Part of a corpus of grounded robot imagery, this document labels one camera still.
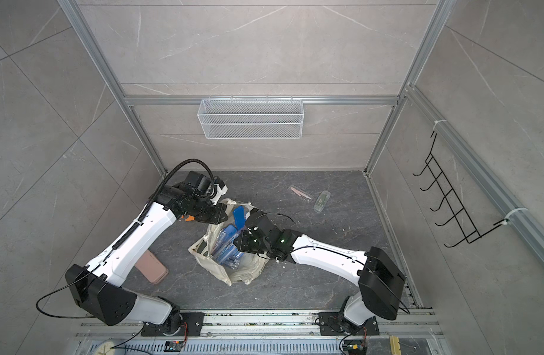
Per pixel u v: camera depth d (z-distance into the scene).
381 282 0.41
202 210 0.62
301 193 1.10
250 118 1.00
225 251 0.78
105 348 0.66
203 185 0.61
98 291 0.38
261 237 0.58
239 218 0.86
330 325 0.74
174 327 0.66
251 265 0.80
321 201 1.05
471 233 0.58
